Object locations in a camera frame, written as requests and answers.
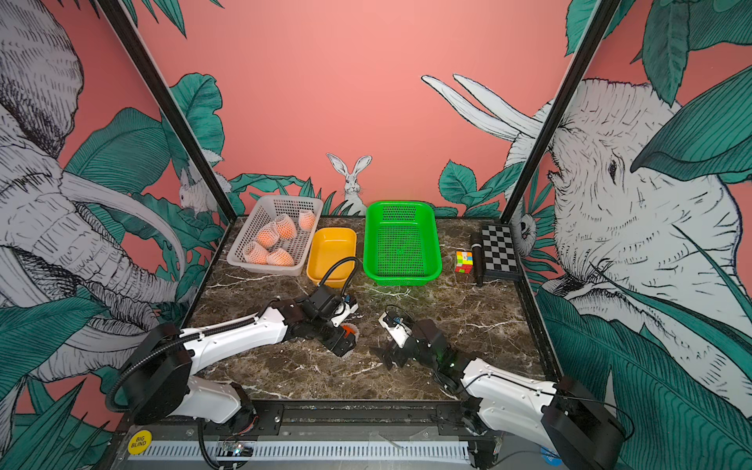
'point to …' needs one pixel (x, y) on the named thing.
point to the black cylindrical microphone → (477, 247)
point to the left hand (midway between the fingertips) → (348, 333)
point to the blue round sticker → (550, 457)
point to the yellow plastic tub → (326, 247)
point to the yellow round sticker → (139, 443)
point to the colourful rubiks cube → (464, 261)
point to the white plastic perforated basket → (276, 237)
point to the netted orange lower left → (255, 253)
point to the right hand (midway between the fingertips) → (381, 332)
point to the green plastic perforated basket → (401, 243)
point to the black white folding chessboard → (500, 254)
